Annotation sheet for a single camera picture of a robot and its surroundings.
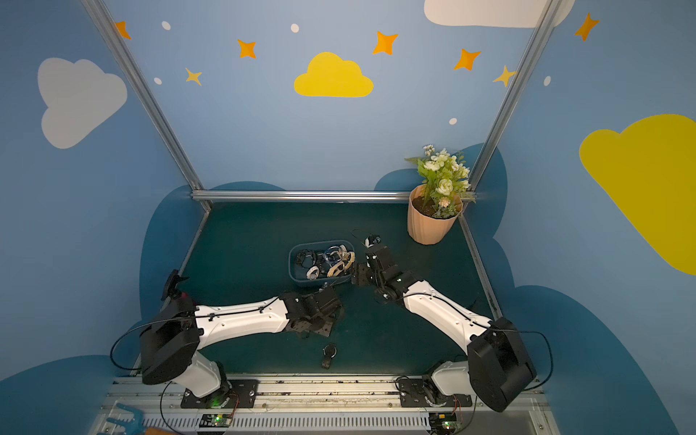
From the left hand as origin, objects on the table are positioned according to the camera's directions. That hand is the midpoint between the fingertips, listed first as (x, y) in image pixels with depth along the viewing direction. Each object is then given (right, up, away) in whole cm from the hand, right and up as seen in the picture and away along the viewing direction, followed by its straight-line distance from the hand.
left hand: (334, 324), depth 83 cm
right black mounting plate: (+24, -17, -7) cm, 30 cm away
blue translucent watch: (-2, +20, +18) cm, 27 cm away
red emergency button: (-48, +11, -5) cm, 49 cm away
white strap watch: (-8, +14, +11) cm, 20 cm away
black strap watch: (-1, -8, -1) cm, 8 cm away
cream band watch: (+3, +18, +14) cm, 23 cm away
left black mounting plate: (-27, -17, -9) cm, 33 cm away
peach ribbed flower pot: (+32, +31, +16) cm, 47 cm away
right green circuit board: (+30, -22, -12) cm, 39 cm away
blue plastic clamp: (-52, -22, -13) cm, 58 cm away
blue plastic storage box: (-14, +14, +14) cm, 24 cm away
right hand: (+11, +19, +4) cm, 22 cm away
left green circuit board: (-31, -22, -12) cm, 40 cm away
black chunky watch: (-12, +19, +20) cm, 30 cm away
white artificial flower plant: (+37, +46, +7) cm, 60 cm away
